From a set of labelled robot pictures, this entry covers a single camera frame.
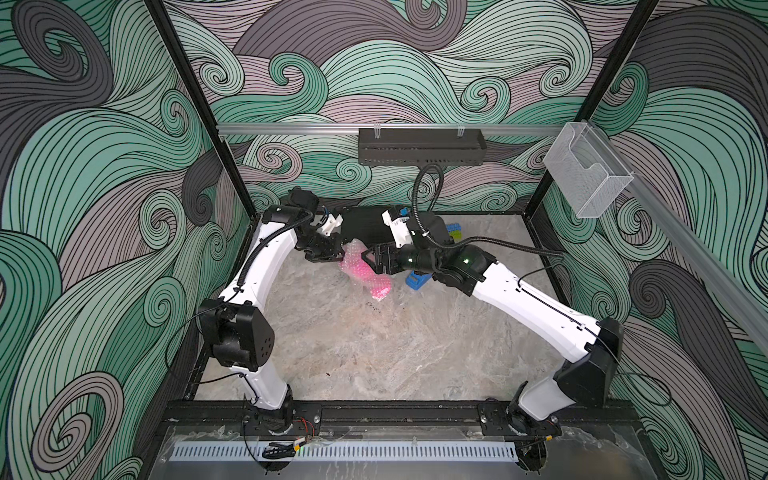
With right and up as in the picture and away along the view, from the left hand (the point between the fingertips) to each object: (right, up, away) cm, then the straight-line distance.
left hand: (344, 254), depth 80 cm
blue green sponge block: (+40, +7, +34) cm, 53 cm away
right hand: (+7, 0, -10) cm, 12 cm away
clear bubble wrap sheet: (+4, -3, -6) cm, 8 cm away
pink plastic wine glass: (+3, -2, -7) cm, 8 cm away
